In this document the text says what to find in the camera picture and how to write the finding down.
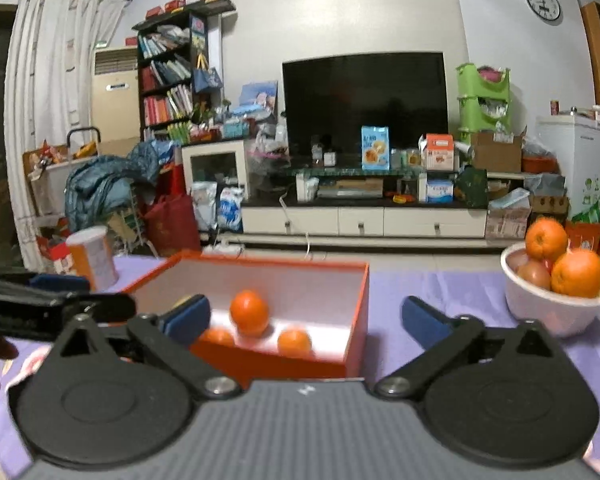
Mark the orange white carton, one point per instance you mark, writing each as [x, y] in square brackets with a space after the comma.
[439, 152]

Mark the small red can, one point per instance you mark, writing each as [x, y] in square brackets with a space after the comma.
[554, 108]

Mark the white storage bin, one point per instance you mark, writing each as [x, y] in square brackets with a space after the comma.
[55, 185]

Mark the beige standing air conditioner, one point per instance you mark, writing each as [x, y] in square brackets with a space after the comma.
[115, 100]

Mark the blue white bag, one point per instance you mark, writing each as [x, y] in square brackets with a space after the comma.
[230, 210]

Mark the blue white box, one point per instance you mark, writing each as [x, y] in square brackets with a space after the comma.
[440, 191]

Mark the orange cardboard box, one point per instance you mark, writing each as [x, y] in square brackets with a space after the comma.
[300, 280]

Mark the black bookshelf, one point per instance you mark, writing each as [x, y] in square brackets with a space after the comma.
[172, 80]

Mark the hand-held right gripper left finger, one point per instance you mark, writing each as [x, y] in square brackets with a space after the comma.
[187, 319]

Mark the wooden shelf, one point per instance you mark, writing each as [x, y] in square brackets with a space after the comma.
[597, 60]

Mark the green stacking bins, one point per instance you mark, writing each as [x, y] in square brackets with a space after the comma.
[480, 105]

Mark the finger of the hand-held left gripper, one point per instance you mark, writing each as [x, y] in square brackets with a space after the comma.
[110, 306]
[60, 282]

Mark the black flat television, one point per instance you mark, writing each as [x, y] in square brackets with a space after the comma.
[365, 105]

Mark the brown bottle carton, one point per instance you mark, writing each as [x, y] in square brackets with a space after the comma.
[550, 206]

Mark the small orange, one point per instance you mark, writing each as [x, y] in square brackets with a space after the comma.
[217, 337]
[250, 312]
[294, 343]

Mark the clear bag of masks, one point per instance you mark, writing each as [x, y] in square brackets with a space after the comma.
[510, 199]

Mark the white television stand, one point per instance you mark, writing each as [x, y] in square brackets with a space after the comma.
[360, 220]

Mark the pink carton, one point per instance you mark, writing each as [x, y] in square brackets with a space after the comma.
[507, 224]

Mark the white glass cabinet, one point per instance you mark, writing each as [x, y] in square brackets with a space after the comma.
[215, 170]

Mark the red shopping bag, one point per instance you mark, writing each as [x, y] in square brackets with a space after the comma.
[172, 225]

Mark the blue snack bag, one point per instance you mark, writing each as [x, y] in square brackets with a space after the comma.
[375, 149]

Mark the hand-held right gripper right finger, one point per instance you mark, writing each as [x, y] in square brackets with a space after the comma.
[425, 320]

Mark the blue puffer jacket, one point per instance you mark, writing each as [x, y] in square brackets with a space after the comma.
[100, 185]

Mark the red basin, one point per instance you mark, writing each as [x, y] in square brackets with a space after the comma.
[540, 165]

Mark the brown cardboard box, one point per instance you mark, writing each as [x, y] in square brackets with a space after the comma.
[497, 155]

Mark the white bowl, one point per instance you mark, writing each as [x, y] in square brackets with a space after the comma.
[545, 310]

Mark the white chest freezer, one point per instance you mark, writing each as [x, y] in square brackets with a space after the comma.
[585, 160]

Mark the orange white canister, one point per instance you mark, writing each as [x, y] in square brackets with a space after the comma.
[92, 260]

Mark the blue tote bag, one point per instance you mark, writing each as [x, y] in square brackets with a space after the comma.
[206, 79]

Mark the white curtain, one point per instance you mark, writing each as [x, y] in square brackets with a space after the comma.
[45, 85]

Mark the round wall clock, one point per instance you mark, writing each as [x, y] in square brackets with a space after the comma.
[543, 2]

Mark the white plastic bag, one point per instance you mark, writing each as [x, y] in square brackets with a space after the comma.
[203, 205]

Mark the dark green bag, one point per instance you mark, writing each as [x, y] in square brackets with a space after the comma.
[471, 189]

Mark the blue printed poster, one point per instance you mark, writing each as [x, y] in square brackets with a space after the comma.
[259, 97]

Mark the purple floral tablecloth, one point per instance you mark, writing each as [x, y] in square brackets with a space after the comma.
[430, 285]

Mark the red carton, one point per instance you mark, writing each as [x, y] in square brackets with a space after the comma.
[55, 257]

